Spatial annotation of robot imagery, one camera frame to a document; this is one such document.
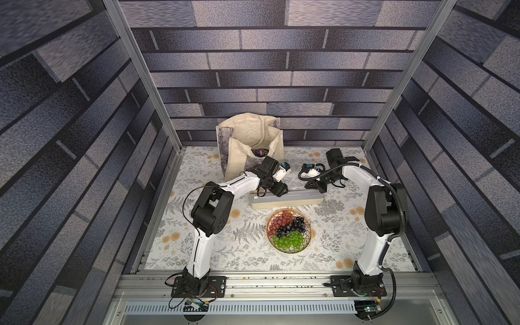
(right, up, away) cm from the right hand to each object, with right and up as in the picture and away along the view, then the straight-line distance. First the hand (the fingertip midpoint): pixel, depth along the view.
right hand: (308, 183), depth 95 cm
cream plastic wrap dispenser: (-4, -7, -5) cm, 9 cm away
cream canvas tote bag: (-35, +25, +8) cm, 43 cm away
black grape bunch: (-7, -17, -10) cm, 21 cm away
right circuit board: (+15, -43, -24) cm, 51 cm away
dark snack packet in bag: (-23, +15, +8) cm, 29 cm away
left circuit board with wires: (-47, -44, -23) cm, 68 cm away
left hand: (-12, -1, 0) cm, 12 cm away
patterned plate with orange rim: (-3, -22, -10) cm, 24 cm away
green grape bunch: (-9, -23, -13) cm, 28 cm away
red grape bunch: (-14, -15, -8) cm, 22 cm away
